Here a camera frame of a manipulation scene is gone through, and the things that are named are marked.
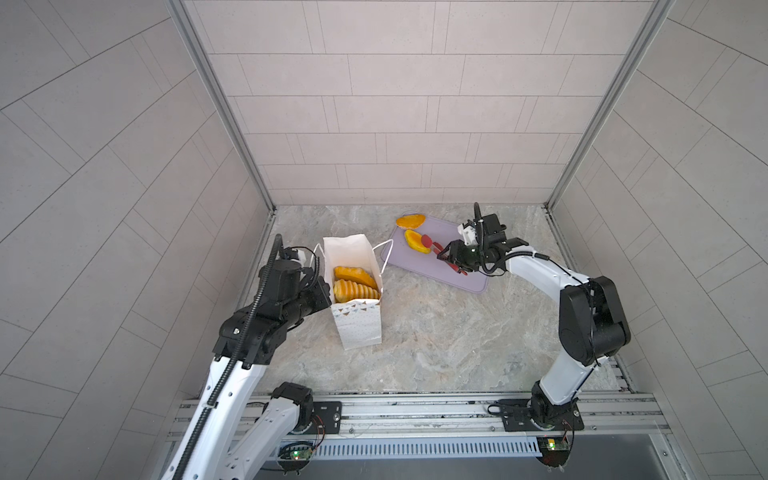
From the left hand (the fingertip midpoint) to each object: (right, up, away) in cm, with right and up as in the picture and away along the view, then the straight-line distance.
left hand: (339, 283), depth 68 cm
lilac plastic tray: (+14, +4, +37) cm, 39 cm away
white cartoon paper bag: (+3, -3, +8) cm, 9 cm away
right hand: (+27, +4, +21) cm, 34 cm away
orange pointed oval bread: (+2, 0, +16) cm, 16 cm away
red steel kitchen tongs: (+26, +6, +22) cm, 34 cm away
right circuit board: (+50, -39, 0) cm, 63 cm away
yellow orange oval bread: (+20, +9, +33) cm, 40 cm away
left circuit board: (-8, -36, -4) cm, 37 cm away
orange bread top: (+18, +15, +40) cm, 46 cm away
